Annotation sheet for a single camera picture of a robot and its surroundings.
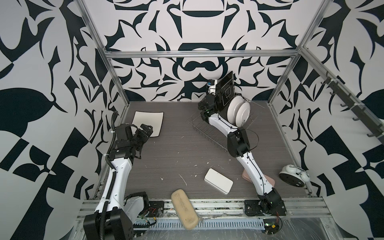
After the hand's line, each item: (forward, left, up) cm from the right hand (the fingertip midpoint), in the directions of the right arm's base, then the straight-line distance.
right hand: (224, 87), depth 93 cm
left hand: (-27, +43, -4) cm, 52 cm away
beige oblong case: (-62, +24, -21) cm, 70 cm away
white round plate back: (-7, -5, -10) cm, 13 cm away
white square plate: (-5, +48, -23) cm, 54 cm away
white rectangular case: (-49, +7, -22) cm, 54 cm away
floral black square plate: (+1, -1, -3) cm, 4 cm away
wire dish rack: (-31, +8, -5) cm, 32 cm away
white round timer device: (-49, -30, -15) cm, 59 cm away
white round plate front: (-11, -12, -13) cm, 21 cm away
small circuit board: (-68, -16, -26) cm, 75 cm away
